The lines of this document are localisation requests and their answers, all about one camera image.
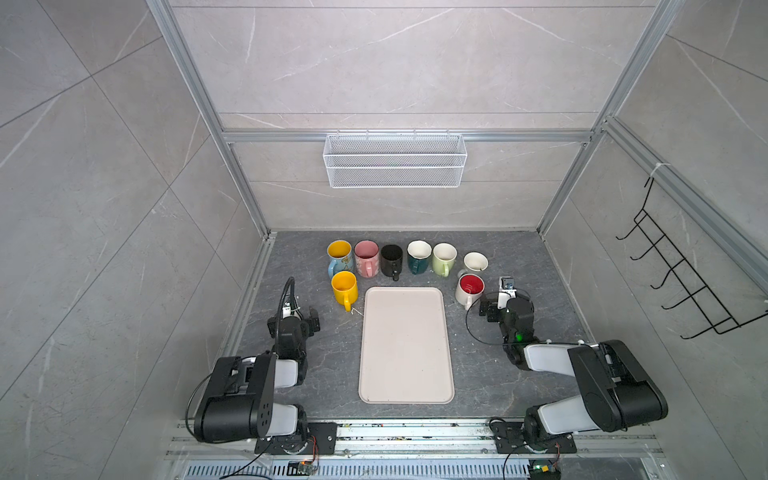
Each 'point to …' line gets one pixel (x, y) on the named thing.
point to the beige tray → (405, 350)
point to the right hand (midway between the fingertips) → (499, 290)
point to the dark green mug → (418, 255)
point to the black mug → (391, 260)
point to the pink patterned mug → (367, 255)
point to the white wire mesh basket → (394, 161)
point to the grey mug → (476, 261)
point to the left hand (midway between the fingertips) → (293, 304)
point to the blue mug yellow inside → (340, 256)
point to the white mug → (469, 287)
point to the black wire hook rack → (701, 297)
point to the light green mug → (444, 255)
